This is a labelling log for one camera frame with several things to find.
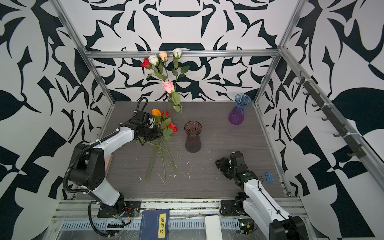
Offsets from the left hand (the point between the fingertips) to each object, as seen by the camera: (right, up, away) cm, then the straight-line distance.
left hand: (163, 131), depth 90 cm
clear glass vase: (+5, +9, +16) cm, 19 cm away
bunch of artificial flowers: (+1, +1, +8) cm, 9 cm away
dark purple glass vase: (+17, +2, -5) cm, 18 cm away
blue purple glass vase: (+47, +10, +11) cm, 49 cm away
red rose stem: (-9, +40, -1) cm, 41 cm away
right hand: (+32, -17, -5) cm, 36 cm away
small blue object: (+59, -24, -8) cm, 64 cm away
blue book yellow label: (0, -41, -21) cm, 46 cm away
